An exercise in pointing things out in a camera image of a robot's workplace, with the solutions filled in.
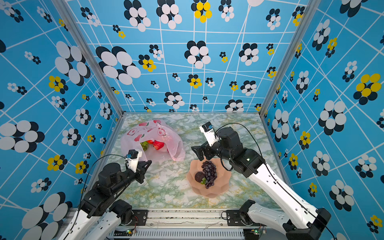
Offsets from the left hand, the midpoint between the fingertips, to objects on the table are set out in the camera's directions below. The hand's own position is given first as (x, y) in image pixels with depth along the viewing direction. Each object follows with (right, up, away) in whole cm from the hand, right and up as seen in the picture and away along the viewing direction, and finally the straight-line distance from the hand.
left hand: (151, 161), depth 70 cm
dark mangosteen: (+23, -11, +12) cm, 28 cm away
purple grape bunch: (+29, -8, +14) cm, 33 cm away
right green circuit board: (+47, -34, -1) cm, 58 cm away
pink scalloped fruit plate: (+35, -17, +12) cm, 41 cm away
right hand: (+24, +9, -2) cm, 26 cm away
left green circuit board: (-14, -35, +1) cm, 38 cm away
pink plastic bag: (-4, +15, +17) cm, 23 cm away
